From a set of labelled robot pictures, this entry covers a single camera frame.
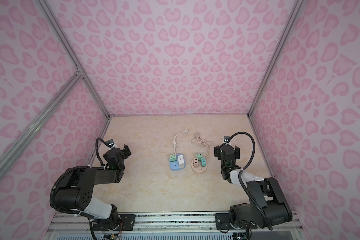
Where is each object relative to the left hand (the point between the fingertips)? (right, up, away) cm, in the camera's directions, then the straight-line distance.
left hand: (121, 145), depth 92 cm
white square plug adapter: (+37, -8, -7) cm, 39 cm away
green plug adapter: (+48, -6, -4) cm, 48 cm away
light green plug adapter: (+32, -7, -3) cm, 33 cm away
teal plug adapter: (+50, -9, -6) cm, 51 cm away
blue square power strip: (+33, -12, -2) cm, 35 cm away
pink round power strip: (+48, -14, -4) cm, 50 cm away
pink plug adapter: (+46, -9, -6) cm, 47 cm away
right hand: (+64, +1, -3) cm, 64 cm away
